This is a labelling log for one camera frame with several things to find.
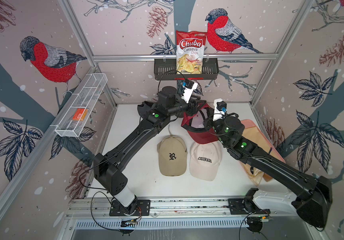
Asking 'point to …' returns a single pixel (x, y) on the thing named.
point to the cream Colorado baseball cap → (205, 160)
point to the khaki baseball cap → (172, 155)
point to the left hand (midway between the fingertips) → (205, 97)
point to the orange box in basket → (80, 114)
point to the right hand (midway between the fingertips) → (207, 106)
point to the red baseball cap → (194, 124)
